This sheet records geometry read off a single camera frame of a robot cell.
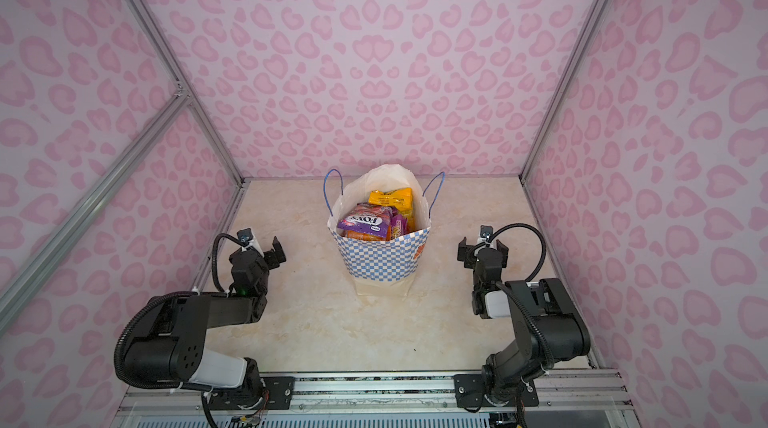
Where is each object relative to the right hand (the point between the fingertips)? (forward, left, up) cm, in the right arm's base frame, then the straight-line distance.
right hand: (483, 236), depth 92 cm
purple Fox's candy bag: (-4, +33, +13) cm, 36 cm away
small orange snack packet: (-8, +34, +12) cm, 37 cm away
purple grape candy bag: (-3, +25, +9) cm, 27 cm away
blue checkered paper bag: (-14, +31, +6) cm, 34 cm away
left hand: (-3, +67, +3) cm, 67 cm away
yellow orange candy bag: (+6, +26, +11) cm, 28 cm away
